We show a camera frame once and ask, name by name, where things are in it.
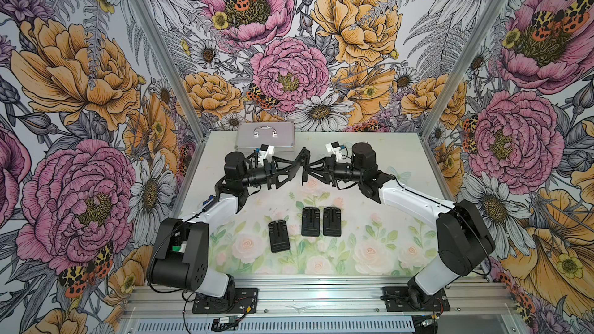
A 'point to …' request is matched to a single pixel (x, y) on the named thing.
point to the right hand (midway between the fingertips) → (307, 172)
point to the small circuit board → (226, 323)
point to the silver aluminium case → (252, 135)
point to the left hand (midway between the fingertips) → (294, 173)
